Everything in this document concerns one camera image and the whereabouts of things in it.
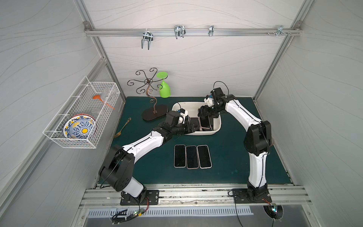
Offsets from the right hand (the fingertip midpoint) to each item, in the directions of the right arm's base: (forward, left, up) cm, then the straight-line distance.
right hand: (202, 114), depth 93 cm
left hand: (-14, +4, +5) cm, 15 cm away
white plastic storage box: (+14, +7, -11) cm, 19 cm away
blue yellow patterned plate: (-26, +58, +22) cm, 67 cm away
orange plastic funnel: (-6, +60, +20) cm, 63 cm away
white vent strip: (-55, +48, -13) cm, 74 cm away
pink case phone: (-25, +7, -13) cm, 29 cm away
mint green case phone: (-24, +14, -13) cm, 31 cm away
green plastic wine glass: (+13, +26, +11) cm, 31 cm away
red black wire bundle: (-54, +32, -12) cm, 64 cm away
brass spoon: (-11, +59, -12) cm, 61 cm away
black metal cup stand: (+9, +37, -10) cm, 39 cm away
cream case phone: (-23, -1, -13) cm, 27 cm away
